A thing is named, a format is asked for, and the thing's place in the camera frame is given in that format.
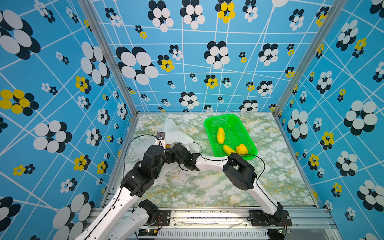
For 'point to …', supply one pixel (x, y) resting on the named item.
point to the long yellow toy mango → (220, 135)
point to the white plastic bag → (173, 136)
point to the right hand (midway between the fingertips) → (165, 154)
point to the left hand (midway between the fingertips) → (165, 143)
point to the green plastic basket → (235, 133)
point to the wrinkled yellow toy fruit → (241, 149)
